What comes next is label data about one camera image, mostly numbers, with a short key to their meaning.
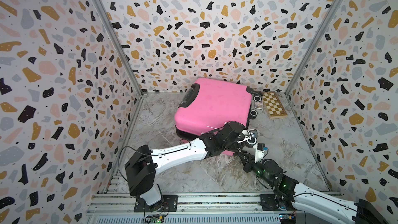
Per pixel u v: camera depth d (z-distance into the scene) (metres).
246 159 0.73
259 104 1.13
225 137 0.56
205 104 1.46
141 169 0.41
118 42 0.91
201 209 0.73
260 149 0.70
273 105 1.13
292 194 0.58
